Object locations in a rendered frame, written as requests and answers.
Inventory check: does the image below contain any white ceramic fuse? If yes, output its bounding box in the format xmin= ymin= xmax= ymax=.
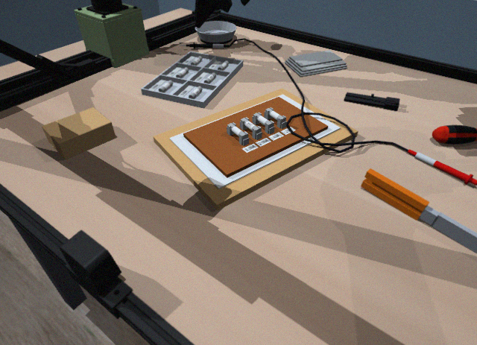
xmin=255 ymin=113 xmax=274 ymax=128
xmin=159 ymin=80 xmax=173 ymax=92
xmin=204 ymin=72 xmax=216 ymax=83
xmin=218 ymin=61 xmax=229 ymax=71
xmin=267 ymin=108 xmax=285 ymax=124
xmin=243 ymin=118 xmax=261 ymax=134
xmin=176 ymin=68 xmax=189 ymax=78
xmin=191 ymin=56 xmax=203 ymax=66
xmin=229 ymin=123 xmax=248 ymax=140
xmin=189 ymin=86 xmax=203 ymax=99

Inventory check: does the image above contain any tan rectangular block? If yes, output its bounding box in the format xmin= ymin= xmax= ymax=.
xmin=42 ymin=107 xmax=116 ymax=159

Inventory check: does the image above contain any grey round shallow dish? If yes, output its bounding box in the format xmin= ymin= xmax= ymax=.
xmin=195 ymin=21 xmax=236 ymax=44

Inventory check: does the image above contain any red test probe with black lead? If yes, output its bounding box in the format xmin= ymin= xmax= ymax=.
xmin=229 ymin=39 xmax=477 ymax=186

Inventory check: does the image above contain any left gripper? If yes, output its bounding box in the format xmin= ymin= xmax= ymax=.
xmin=195 ymin=0 xmax=232 ymax=28

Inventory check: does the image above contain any red and black screwdriver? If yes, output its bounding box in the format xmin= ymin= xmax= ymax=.
xmin=432 ymin=125 xmax=477 ymax=145

